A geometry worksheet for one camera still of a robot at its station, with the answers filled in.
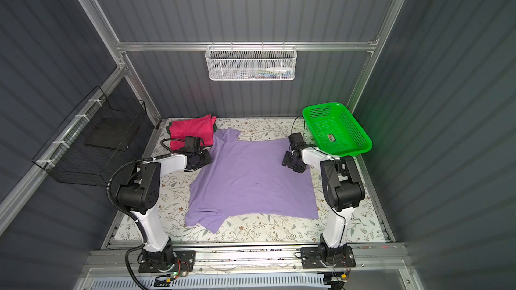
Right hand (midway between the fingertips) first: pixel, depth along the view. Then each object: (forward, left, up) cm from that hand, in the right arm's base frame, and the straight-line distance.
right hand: (290, 164), depth 100 cm
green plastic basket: (+25, -26, -1) cm, 36 cm away
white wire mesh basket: (+51, +20, +26) cm, 61 cm away
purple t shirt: (-8, +21, -1) cm, 23 cm away
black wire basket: (-10, +77, +29) cm, 83 cm away
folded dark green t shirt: (+22, +67, +6) cm, 71 cm away
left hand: (+3, +42, +1) cm, 42 cm away
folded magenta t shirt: (+20, +48, +7) cm, 52 cm away
